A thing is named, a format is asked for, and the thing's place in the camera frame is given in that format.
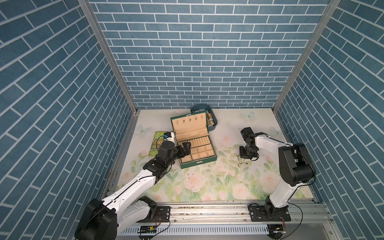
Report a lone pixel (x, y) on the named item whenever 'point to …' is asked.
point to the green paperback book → (158, 139)
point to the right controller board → (275, 228)
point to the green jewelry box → (193, 127)
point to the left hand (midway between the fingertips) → (189, 145)
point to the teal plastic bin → (207, 107)
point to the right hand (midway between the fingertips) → (245, 157)
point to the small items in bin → (210, 121)
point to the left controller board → (148, 229)
